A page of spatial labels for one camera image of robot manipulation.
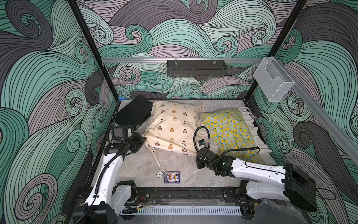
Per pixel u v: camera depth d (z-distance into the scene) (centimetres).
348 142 51
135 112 107
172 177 78
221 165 59
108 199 41
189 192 75
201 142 73
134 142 69
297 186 40
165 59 95
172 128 88
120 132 60
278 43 85
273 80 81
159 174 81
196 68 100
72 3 70
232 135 90
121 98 122
